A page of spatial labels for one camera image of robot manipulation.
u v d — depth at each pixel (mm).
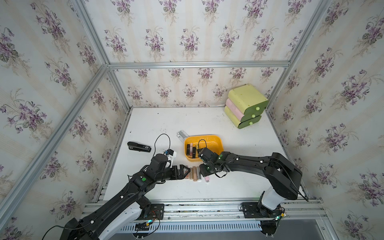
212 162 662
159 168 604
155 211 733
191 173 847
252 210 731
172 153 731
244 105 921
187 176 700
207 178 835
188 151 939
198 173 840
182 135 1016
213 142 985
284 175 467
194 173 842
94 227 411
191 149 931
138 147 948
